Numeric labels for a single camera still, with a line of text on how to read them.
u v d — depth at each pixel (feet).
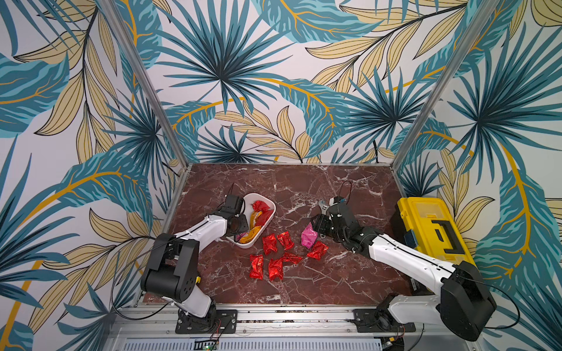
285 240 2.96
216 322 2.36
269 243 2.94
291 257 2.81
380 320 2.19
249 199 3.29
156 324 2.45
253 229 2.95
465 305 1.34
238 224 2.63
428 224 2.59
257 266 2.73
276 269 2.70
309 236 2.95
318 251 2.81
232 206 2.41
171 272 1.45
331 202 2.57
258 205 3.25
